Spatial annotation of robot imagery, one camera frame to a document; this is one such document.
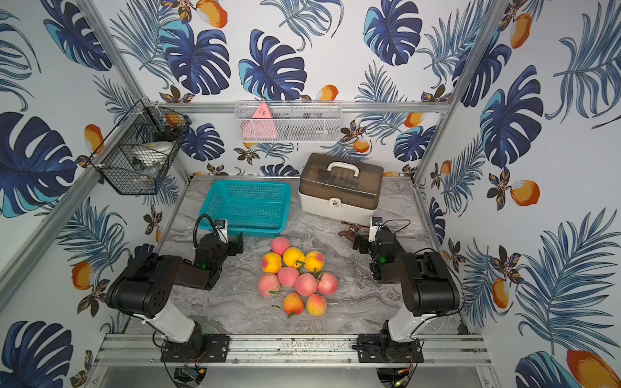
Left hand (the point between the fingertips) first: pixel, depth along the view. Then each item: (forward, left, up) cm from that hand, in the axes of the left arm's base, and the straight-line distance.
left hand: (228, 230), depth 94 cm
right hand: (+5, -56, -2) cm, 56 cm away
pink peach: (-20, -20, +1) cm, 28 cm away
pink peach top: (-4, -21, -2) cm, 21 cm away
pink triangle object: (+28, -12, +29) cm, 42 cm away
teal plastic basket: (+17, -4, -7) cm, 19 cm away
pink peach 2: (-17, -26, -1) cm, 31 cm away
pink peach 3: (-20, -32, +1) cm, 38 cm away
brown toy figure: (+6, -49, -5) cm, 49 cm away
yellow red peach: (-10, -35, 0) cm, 36 cm away
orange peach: (-26, -29, -1) cm, 38 cm away
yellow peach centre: (-8, -26, -2) cm, 27 cm away
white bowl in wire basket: (+10, +21, +27) cm, 36 cm away
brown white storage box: (+12, -42, +13) cm, 46 cm away
